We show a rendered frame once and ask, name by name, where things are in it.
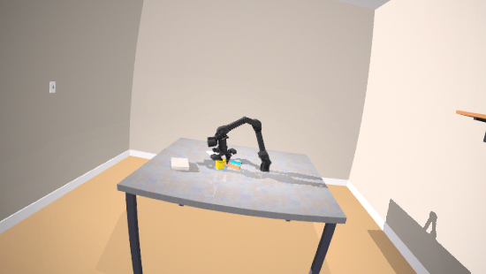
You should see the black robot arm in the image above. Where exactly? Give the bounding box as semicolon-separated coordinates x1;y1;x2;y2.
207;117;272;172

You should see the white flat rectangular block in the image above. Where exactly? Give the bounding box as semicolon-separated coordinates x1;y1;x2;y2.
171;158;189;171

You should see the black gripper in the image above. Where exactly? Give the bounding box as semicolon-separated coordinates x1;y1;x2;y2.
210;144;237;164

